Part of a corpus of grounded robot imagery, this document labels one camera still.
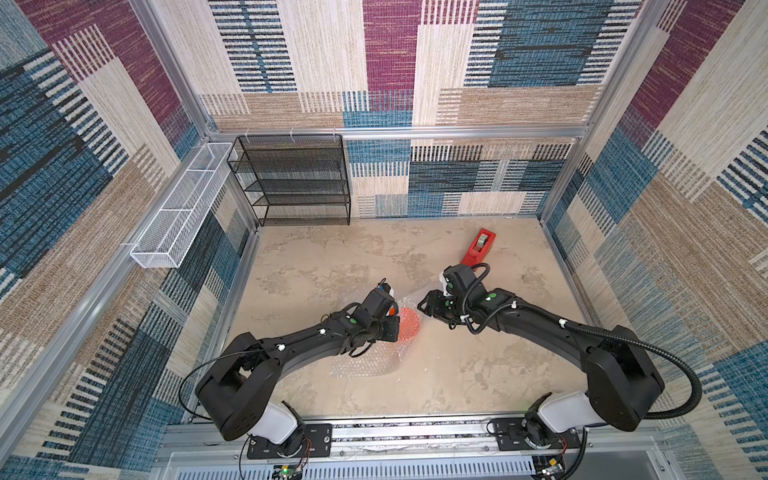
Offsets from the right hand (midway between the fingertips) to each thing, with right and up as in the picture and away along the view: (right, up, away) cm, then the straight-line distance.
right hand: (427, 312), depth 86 cm
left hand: (-8, -4, +1) cm, 9 cm away
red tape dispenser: (+20, +18, +19) cm, 33 cm away
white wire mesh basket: (-63, +21, -14) cm, 68 cm away
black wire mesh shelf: (-46, +43, +25) cm, 67 cm away
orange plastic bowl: (-5, -4, +1) cm, 6 cm away
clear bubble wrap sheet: (-13, -13, +1) cm, 19 cm away
